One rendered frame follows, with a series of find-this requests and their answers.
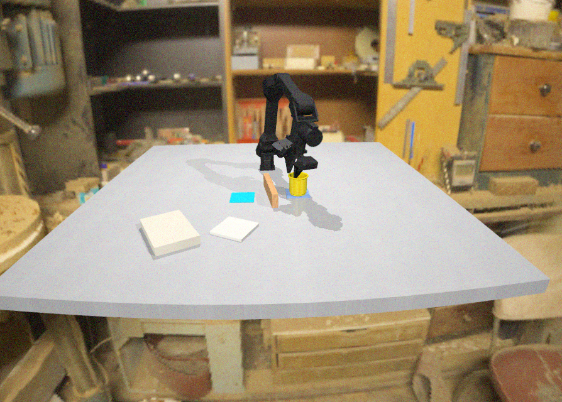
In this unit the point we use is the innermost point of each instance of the cream flat rectangular block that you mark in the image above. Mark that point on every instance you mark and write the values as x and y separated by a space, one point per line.
169 232

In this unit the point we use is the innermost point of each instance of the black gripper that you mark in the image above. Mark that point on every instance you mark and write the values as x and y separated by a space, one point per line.
303 162

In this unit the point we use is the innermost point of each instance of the yellow cup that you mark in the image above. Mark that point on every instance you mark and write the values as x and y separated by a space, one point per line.
298 186

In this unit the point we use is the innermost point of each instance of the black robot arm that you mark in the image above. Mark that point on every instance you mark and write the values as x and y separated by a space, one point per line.
300 104

